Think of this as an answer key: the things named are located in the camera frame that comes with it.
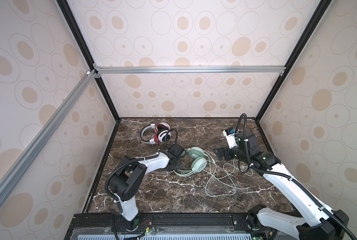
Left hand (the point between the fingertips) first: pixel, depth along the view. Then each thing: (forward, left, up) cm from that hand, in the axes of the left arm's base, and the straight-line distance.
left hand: (181, 163), depth 93 cm
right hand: (0, -21, +20) cm, 29 cm away
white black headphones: (+20, +12, +6) cm, 24 cm away
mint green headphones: (-3, -10, +7) cm, 13 cm away
